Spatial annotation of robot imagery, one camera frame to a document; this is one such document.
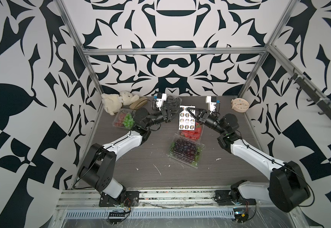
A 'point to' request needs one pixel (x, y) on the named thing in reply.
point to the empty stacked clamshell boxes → (173, 102)
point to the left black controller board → (115, 217)
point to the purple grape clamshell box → (186, 150)
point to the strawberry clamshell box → (196, 134)
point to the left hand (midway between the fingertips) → (182, 107)
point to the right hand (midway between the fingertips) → (187, 109)
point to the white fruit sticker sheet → (186, 121)
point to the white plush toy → (113, 103)
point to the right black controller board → (240, 214)
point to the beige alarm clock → (239, 105)
